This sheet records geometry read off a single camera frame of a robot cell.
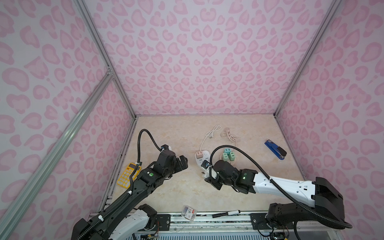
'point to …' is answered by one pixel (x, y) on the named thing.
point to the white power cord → (210, 133)
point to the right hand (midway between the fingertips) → (207, 174)
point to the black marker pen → (230, 213)
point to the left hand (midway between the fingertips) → (185, 162)
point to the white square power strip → (206, 156)
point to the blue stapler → (280, 152)
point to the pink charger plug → (199, 154)
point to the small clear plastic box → (188, 212)
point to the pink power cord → (231, 136)
